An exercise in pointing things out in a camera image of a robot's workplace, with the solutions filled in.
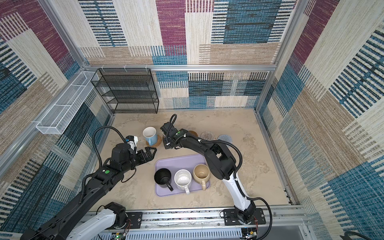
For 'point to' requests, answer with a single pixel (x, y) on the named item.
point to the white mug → (183, 178)
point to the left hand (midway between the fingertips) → (151, 149)
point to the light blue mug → (151, 135)
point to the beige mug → (201, 174)
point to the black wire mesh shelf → (127, 90)
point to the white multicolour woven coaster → (207, 135)
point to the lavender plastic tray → (184, 162)
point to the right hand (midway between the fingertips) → (169, 143)
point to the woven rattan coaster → (159, 140)
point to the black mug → (162, 177)
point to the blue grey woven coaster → (224, 137)
